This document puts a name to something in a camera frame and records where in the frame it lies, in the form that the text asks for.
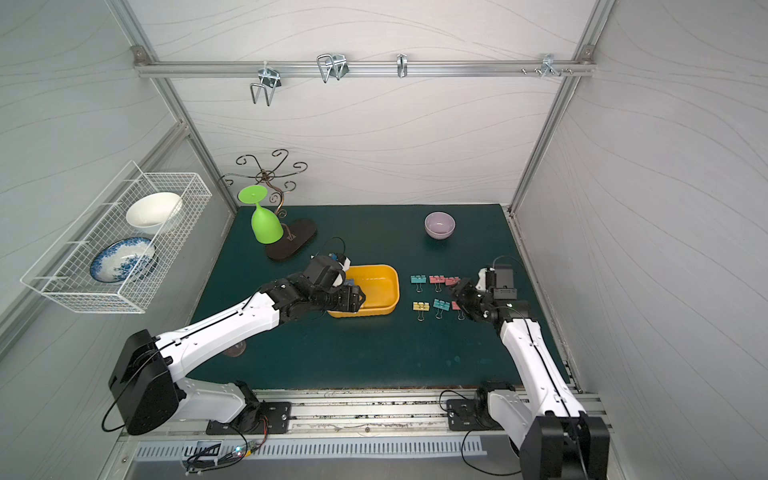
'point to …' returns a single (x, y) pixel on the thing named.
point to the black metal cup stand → (298, 233)
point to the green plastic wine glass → (265, 227)
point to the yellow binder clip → (420, 307)
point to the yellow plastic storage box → (379, 283)
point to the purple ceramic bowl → (439, 225)
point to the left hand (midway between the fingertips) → (357, 298)
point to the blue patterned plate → (124, 260)
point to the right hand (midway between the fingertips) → (450, 290)
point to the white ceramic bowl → (150, 212)
